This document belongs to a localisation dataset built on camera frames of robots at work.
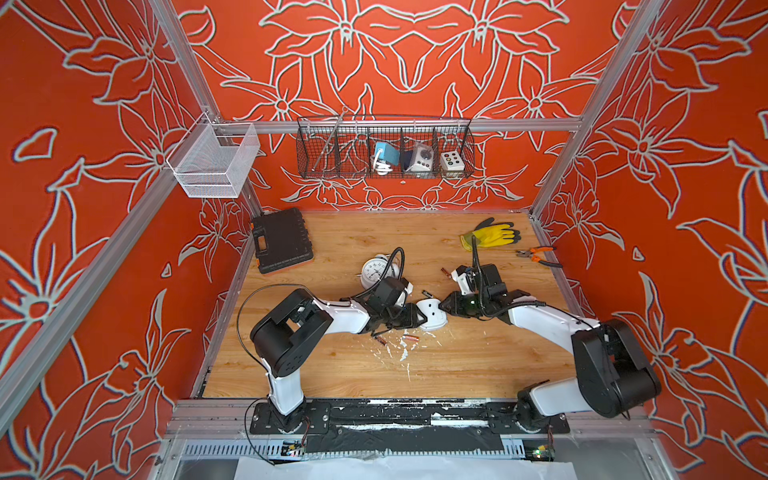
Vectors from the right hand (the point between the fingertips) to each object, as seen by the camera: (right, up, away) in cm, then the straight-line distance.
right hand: (436, 306), depth 87 cm
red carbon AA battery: (-7, -9, -1) cm, 12 cm away
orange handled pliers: (+37, +15, +17) cm, 43 cm away
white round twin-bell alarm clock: (-20, +10, +10) cm, 24 cm away
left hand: (-3, -4, 0) cm, 5 cm away
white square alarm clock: (0, -4, 0) cm, 4 cm away
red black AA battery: (-16, -10, -2) cm, 19 cm away
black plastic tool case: (-52, +20, +17) cm, 59 cm away
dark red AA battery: (+5, +9, +11) cm, 15 cm away
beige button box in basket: (+6, +44, +6) cm, 45 cm away
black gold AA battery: (-1, +2, +8) cm, 8 cm away
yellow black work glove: (+25, +21, +23) cm, 40 cm away
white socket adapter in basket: (-4, +44, +3) cm, 45 cm away
